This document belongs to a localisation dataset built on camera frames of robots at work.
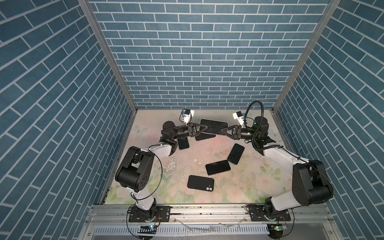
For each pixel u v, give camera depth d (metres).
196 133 0.72
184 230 0.70
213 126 0.75
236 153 0.96
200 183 0.85
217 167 0.91
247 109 0.74
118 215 0.75
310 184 0.44
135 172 0.47
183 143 1.00
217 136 1.04
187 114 0.75
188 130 0.71
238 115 0.75
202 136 1.03
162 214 0.73
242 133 0.72
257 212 0.74
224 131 0.75
